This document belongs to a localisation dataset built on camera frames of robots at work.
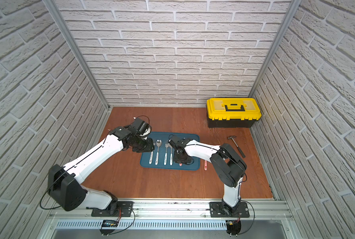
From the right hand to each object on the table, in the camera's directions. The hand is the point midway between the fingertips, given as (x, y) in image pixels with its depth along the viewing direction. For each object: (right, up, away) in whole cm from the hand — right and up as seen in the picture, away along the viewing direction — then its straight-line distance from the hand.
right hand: (181, 160), depth 91 cm
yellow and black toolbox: (+35, +30, +5) cm, 46 cm away
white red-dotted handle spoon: (-15, +10, +4) cm, 18 cm away
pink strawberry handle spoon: (+15, -2, -3) cm, 15 cm away
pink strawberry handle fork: (0, -2, -3) cm, 4 cm away
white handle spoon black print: (-6, +2, +1) cm, 6 cm away
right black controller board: (+26, -27, -21) cm, 43 cm away
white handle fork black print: (-10, +8, +7) cm, 14 cm away
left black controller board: (-36, -28, -18) cm, 49 cm away
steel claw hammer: (+35, +13, +10) cm, 39 cm away
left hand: (-17, +12, -9) cm, 23 cm away
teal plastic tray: (-12, +1, 0) cm, 12 cm away
